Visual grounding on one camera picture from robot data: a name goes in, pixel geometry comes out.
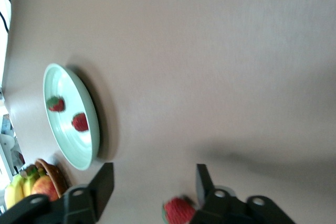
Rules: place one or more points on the red apple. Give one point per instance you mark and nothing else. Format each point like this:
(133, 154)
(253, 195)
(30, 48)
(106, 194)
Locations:
(43, 186)

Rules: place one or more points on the light green round plate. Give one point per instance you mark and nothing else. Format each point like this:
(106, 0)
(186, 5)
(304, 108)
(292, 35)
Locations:
(65, 140)

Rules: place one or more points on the brown wicker basket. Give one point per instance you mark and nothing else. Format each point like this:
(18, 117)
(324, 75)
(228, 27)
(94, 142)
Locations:
(56, 174)

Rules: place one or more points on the red strawberry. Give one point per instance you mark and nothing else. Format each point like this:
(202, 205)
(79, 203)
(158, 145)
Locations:
(178, 211)
(55, 104)
(80, 121)

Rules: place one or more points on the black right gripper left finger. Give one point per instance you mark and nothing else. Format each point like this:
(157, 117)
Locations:
(78, 205)

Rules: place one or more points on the brown table cover sheet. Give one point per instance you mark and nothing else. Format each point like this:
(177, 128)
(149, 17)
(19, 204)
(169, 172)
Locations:
(183, 51)

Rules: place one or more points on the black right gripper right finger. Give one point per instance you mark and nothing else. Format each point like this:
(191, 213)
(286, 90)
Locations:
(231, 211)

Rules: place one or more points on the yellow banana bunch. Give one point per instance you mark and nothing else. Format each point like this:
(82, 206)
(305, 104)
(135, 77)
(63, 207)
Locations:
(13, 192)

